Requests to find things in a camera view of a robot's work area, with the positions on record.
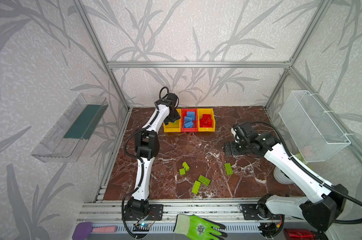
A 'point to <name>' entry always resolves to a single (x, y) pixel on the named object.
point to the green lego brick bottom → (196, 187)
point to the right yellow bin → (200, 113)
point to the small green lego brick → (182, 171)
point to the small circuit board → (144, 227)
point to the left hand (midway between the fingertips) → (176, 114)
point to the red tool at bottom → (298, 234)
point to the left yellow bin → (175, 127)
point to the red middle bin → (184, 112)
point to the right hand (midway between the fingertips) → (230, 144)
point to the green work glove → (195, 227)
